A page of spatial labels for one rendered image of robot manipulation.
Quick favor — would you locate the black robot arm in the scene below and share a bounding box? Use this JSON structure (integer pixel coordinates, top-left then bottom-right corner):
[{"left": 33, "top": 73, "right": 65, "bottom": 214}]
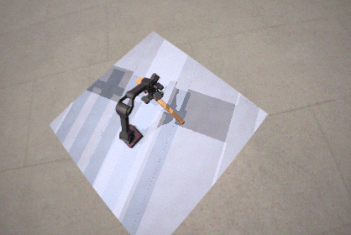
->
[{"left": 116, "top": 73, "right": 164, "bottom": 144}]

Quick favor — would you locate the wooden post with slot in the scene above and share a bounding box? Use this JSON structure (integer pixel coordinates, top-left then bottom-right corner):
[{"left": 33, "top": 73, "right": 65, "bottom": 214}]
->
[{"left": 136, "top": 77, "right": 143, "bottom": 84}]

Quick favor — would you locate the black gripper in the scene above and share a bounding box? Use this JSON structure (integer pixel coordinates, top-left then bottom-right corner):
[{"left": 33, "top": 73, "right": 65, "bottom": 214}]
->
[{"left": 141, "top": 82, "right": 164, "bottom": 104}]

